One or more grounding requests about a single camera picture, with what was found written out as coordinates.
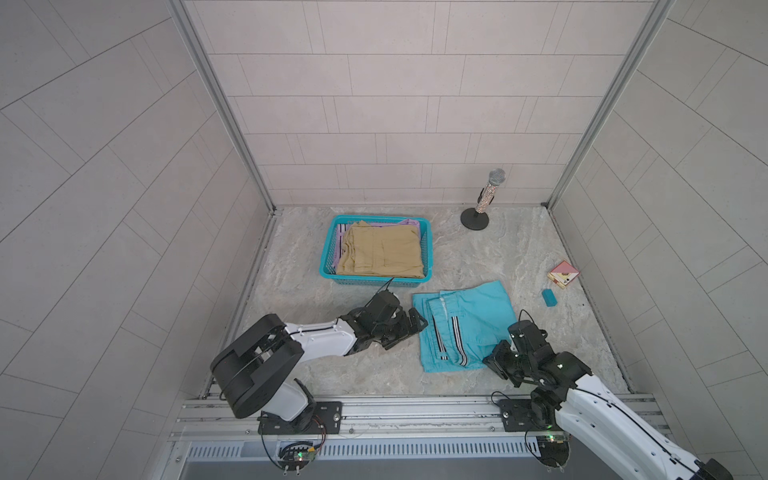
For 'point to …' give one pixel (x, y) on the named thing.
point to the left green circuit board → (296, 456)
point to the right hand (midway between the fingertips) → (480, 362)
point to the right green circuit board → (553, 449)
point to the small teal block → (549, 297)
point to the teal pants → (458, 327)
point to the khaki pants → (391, 250)
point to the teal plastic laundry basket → (327, 268)
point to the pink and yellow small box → (562, 274)
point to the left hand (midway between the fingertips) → (423, 331)
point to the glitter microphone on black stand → (475, 218)
